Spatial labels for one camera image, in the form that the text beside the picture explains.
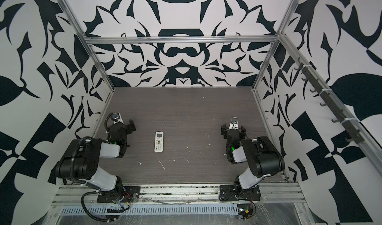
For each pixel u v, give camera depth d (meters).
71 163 0.42
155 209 0.65
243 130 0.85
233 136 0.71
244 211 0.71
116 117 0.79
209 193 0.76
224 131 0.86
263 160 0.46
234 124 0.79
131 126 0.89
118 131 0.72
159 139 0.91
